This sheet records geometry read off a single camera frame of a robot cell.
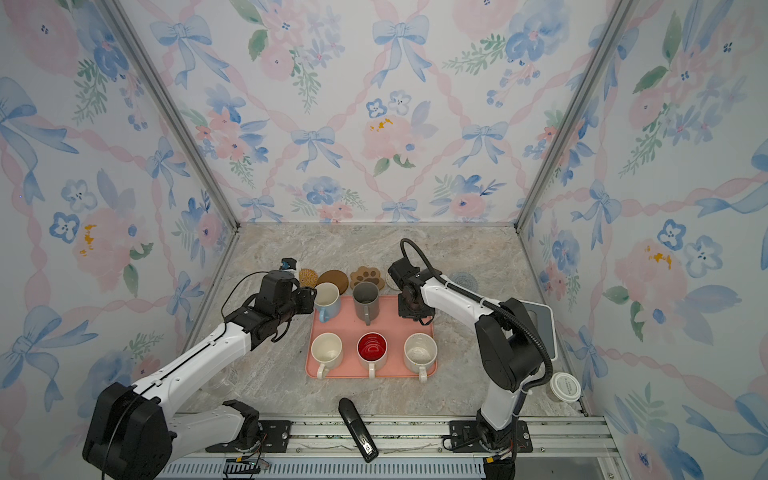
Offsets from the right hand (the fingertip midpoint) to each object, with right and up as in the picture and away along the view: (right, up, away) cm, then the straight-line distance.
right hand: (412, 309), depth 92 cm
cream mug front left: (-25, -11, -6) cm, 28 cm away
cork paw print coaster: (-16, +10, +14) cm, 23 cm away
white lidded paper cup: (+37, -17, -16) cm, 44 cm away
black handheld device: (-15, -25, -20) cm, 35 cm away
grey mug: (-14, +3, -5) cm, 15 cm away
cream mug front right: (+2, -12, -6) cm, 13 cm away
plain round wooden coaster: (-26, +9, +12) cm, 30 cm away
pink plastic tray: (-5, -6, 0) cm, 8 cm away
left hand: (-29, +7, -7) cm, 31 cm away
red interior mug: (-12, -11, -6) cm, 17 cm away
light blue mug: (-27, +3, +3) cm, 27 cm away
